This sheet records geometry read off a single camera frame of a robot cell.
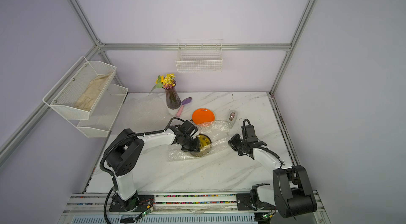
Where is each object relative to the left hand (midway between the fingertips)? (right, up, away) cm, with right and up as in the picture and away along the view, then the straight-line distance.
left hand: (198, 153), depth 90 cm
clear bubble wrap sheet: (+13, +11, +11) cm, 20 cm away
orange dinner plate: (+3, +20, +15) cm, 25 cm away
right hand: (+16, +6, -1) cm, 17 cm away
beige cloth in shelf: (-54, +30, -13) cm, 63 cm away
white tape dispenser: (+21, +19, +11) cm, 31 cm away
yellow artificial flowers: (-19, +41, +3) cm, 46 cm away
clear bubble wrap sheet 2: (-37, +22, +18) cm, 46 cm away
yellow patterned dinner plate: (+5, +4, +1) cm, 6 cm away
